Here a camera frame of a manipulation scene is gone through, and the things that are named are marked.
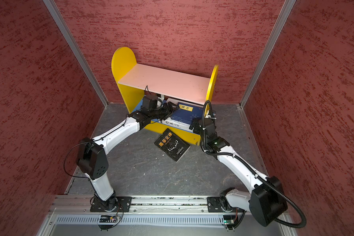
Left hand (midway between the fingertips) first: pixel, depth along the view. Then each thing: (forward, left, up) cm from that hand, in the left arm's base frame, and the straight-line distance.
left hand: (177, 111), depth 83 cm
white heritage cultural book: (-3, +1, -7) cm, 8 cm away
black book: (-9, +4, -23) cm, 25 cm away
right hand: (-6, -11, -4) cm, 13 cm away
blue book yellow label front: (+2, -6, -3) cm, 7 cm away
